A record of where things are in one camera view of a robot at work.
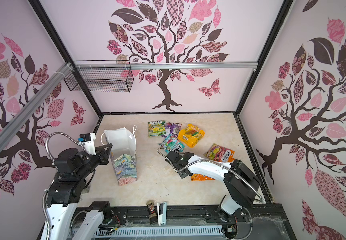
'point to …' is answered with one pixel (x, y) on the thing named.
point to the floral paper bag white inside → (123, 153)
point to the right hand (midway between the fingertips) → (187, 167)
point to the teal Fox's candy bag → (171, 143)
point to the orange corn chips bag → (199, 177)
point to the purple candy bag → (171, 128)
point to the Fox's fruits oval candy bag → (216, 152)
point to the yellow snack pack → (190, 135)
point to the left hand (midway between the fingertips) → (112, 147)
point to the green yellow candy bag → (156, 128)
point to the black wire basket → (101, 76)
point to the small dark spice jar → (153, 217)
